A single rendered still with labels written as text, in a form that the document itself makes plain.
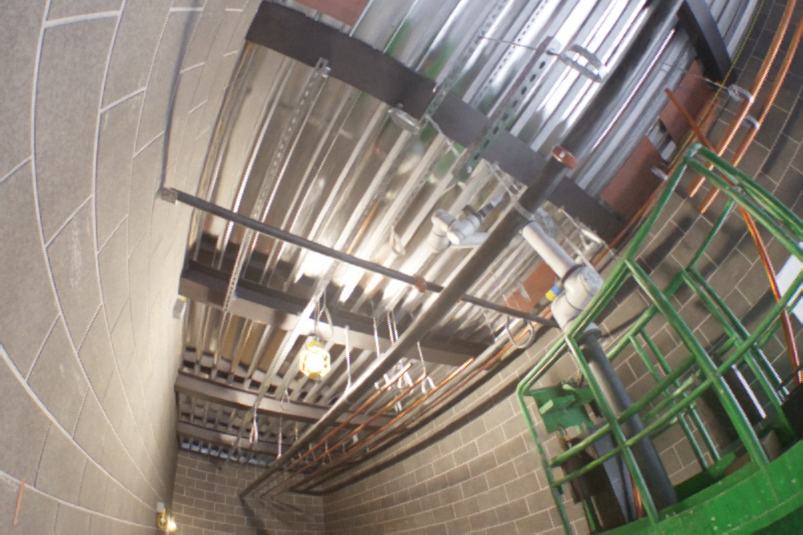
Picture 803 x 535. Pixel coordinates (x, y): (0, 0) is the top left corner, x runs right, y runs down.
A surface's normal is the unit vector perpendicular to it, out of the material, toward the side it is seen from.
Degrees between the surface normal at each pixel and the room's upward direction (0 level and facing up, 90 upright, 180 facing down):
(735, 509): 90
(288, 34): 180
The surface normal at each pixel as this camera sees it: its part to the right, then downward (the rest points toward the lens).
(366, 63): 0.15, 0.59
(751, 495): -0.95, -0.12
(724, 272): -0.84, -0.34
